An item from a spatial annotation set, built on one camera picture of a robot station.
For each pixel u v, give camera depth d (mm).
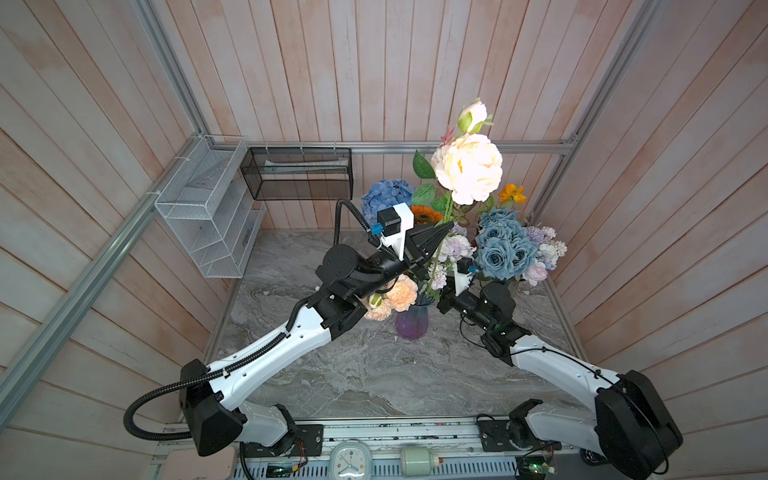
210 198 769
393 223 402
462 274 671
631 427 411
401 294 591
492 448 730
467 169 317
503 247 648
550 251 754
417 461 638
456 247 671
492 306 610
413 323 950
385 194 647
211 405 384
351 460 687
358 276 414
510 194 732
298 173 1021
